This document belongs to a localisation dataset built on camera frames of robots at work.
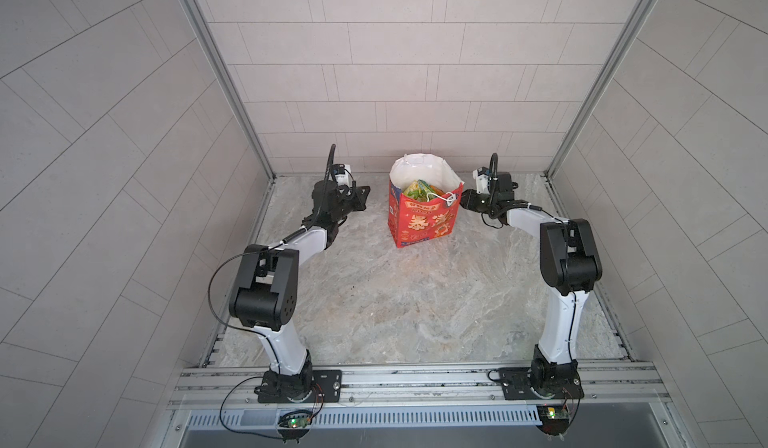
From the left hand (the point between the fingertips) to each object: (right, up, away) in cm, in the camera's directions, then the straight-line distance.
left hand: (375, 182), depth 90 cm
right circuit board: (+43, -56, -22) cm, 74 cm away
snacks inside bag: (+15, -3, +4) cm, 16 cm away
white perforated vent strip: (+21, -55, -22) cm, 63 cm away
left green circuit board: (-16, -55, -25) cm, 62 cm away
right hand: (+27, -4, +11) cm, 30 cm away
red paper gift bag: (+11, -11, -3) cm, 16 cm away
